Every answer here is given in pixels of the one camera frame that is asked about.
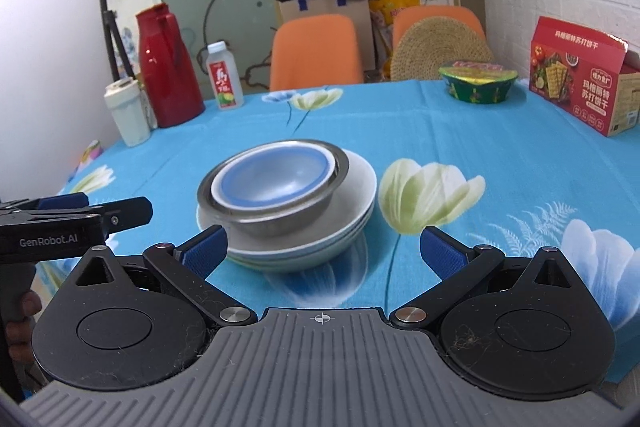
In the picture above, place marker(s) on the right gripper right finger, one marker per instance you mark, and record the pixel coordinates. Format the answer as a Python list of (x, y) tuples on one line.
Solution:
[(461, 270)]

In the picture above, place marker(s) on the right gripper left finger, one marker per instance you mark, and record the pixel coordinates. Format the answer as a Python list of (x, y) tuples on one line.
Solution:
[(182, 271)]

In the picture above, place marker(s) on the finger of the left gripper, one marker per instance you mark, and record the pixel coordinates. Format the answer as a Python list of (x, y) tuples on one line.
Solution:
[(124, 214), (58, 202)]

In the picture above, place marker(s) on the white ribbed bowl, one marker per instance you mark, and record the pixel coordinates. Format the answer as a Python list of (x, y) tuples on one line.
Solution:
[(272, 184)]

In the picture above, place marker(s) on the stainless steel bowl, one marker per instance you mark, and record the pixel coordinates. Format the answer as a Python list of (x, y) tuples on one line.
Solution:
[(274, 188)]

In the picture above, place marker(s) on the left hand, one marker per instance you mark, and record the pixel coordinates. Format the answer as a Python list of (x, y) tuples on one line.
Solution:
[(19, 334)]

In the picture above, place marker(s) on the white travel mug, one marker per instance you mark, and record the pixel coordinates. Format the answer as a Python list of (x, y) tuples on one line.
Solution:
[(123, 100)]

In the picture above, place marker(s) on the red thermos jug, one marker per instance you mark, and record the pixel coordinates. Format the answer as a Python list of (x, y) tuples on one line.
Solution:
[(168, 75)]

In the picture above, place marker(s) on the black light stand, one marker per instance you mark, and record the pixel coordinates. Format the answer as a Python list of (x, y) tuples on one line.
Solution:
[(114, 45)]

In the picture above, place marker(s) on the clear juice bottle red label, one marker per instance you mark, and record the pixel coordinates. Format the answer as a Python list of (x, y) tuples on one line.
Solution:
[(224, 76)]

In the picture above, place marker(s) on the green instant noodle bowl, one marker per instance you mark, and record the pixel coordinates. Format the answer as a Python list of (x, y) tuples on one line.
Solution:
[(478, 82)]

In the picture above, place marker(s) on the woven straw cushion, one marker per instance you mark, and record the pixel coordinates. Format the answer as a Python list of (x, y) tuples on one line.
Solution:
[(434, 42)]

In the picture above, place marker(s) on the red cracker box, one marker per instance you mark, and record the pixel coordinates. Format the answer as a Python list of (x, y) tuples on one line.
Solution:
[(590, 74)]

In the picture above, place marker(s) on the orange chair right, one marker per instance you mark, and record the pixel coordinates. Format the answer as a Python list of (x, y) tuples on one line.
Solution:
[(405, 18)]

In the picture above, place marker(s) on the orange chair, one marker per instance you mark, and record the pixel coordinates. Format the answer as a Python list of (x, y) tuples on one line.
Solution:
[(405, 18), (315, 51)]

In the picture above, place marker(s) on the orange chair left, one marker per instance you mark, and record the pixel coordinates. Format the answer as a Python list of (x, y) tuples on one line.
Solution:
[(315, 51)]

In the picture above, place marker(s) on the yellow snack bag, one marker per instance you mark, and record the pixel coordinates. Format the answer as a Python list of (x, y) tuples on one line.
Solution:
[(383, 13)]

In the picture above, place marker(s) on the cardboard box blue handles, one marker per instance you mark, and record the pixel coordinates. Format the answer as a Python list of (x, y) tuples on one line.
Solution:
[(356, 10)]

